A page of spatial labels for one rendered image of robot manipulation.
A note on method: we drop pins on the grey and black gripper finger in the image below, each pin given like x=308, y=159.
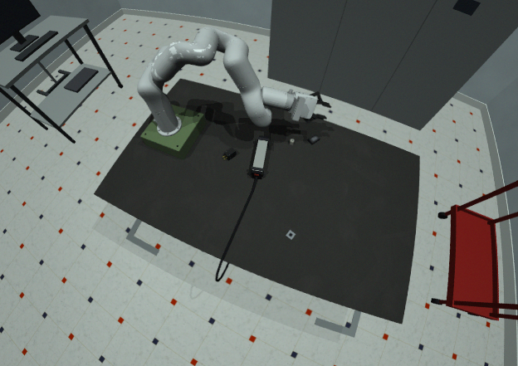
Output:
x=313, y=117
x=320, y=101

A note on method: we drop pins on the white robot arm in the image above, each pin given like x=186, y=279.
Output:
x=202, y=53

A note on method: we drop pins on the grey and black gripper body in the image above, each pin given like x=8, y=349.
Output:
x=309, y=105

